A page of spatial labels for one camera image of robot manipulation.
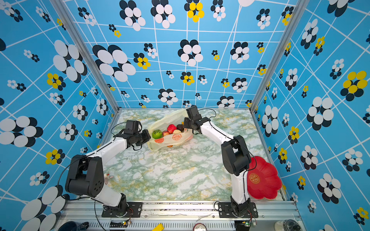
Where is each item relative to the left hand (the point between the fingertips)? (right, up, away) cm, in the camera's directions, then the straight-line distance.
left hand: (153, 134), depth 93 cm
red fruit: (+10, +4, +9) cm, 14 cm away
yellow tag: (+9, -43, -24) cm, 50 cm away
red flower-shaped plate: (+67, -26, -9) cm, 73 cm away
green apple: (+2, 0, +4) cm, 4 cm away
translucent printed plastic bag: (+15, +11, +2) cm, 19 cm away
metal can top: (+28, -36, -33) cm, 56 cm away
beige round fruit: (+15, +2, +6) cm, 17 cm away
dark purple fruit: (+17, +5, +10) cm, 20 cm away
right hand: (+23, +9, +3) cm, 25 cm away
